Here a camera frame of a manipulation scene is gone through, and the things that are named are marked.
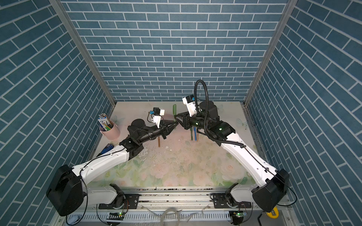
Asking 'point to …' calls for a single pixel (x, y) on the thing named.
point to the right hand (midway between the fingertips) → (178, 116)
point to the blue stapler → (108, 147)
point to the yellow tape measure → (274, 213)
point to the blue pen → (195, 133)
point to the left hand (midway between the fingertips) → (180, 125)
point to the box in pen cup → (104, 122)
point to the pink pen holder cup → (113, 133)
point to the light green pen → (192, 133)
